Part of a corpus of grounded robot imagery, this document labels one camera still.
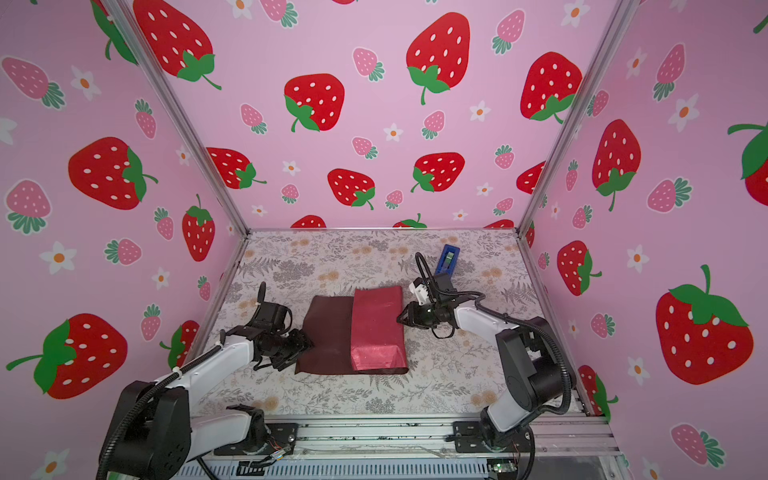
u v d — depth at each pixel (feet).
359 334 2.82
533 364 1.50
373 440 2.46
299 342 2.60
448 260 3.42
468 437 2.40
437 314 2.50
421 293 2.80
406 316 2.84
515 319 1.67
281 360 2.47
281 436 2.42
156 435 1.34
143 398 1.40
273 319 2.34
